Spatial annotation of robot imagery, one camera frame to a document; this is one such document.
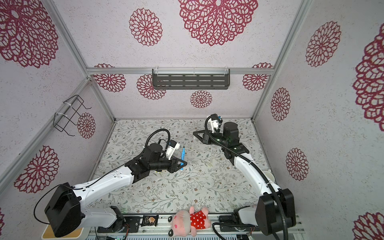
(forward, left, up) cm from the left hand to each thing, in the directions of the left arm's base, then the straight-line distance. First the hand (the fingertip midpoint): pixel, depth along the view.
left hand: (185, 164), depth 75 cm
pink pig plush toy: (-24, +1, -9) cm, 26 cm away
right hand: (+11, -4, +12) cm, 17 cm away
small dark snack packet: (-22, +18, -16) cm, 33 cm away
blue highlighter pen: (+2, +1, +4) cm, 5 cm away
